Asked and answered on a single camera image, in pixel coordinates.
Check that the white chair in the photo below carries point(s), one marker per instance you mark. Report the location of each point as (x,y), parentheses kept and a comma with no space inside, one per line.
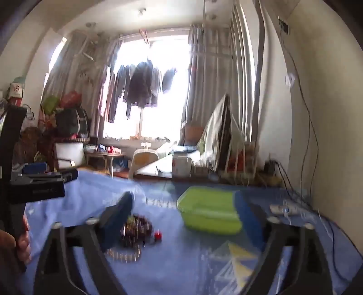
(143,163)

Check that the white flat object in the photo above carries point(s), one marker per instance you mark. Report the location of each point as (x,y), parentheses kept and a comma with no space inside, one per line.
(283,209)

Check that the green plastic basin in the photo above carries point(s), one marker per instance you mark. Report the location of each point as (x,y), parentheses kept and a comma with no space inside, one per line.
(209,218)

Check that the dark duffel bag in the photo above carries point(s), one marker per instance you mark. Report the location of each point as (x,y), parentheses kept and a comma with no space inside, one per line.
(71,122)

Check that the black power strip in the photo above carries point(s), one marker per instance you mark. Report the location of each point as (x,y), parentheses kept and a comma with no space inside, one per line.
(270,167)

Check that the cardboard box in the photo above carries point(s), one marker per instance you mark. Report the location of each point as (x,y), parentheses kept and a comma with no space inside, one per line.
(194,134)

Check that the white storage box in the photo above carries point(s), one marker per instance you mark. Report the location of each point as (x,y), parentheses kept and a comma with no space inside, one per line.
(69,154)

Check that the silver foil cover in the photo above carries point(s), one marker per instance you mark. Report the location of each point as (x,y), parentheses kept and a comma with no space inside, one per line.
(217,133)

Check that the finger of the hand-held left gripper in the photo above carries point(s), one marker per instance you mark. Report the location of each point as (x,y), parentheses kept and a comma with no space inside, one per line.
(65,176)

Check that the red bag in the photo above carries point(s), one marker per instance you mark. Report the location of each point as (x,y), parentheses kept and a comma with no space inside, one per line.
(71,99)

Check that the person's left hand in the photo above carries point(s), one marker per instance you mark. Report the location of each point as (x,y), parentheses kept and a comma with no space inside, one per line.
(25,244)

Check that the green bag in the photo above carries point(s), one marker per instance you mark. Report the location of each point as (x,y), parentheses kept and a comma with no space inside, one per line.
(51,104)

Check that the grey patterned curtain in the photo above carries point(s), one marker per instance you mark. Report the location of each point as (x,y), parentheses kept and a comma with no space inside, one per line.
(209,71)
(82,71)

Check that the hanging dark clothes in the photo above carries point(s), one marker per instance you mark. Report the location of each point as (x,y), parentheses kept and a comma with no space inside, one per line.
(141,85)

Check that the low wooden table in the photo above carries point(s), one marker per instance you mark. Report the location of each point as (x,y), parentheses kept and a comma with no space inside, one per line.
(106,157)

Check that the blue printed tablecloth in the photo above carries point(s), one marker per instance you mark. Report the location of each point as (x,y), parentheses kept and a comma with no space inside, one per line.
(184,263)

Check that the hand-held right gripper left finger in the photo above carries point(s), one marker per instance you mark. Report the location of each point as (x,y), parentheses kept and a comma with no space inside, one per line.
(116,221)

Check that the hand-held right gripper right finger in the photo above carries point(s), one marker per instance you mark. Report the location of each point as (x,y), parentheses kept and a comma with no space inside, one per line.
(249,221)

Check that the glass-topped desk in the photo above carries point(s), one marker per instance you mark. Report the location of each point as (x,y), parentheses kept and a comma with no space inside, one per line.
(156,168)

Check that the red bead charm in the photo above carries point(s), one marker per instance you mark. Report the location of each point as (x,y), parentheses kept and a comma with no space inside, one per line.
(158,234)

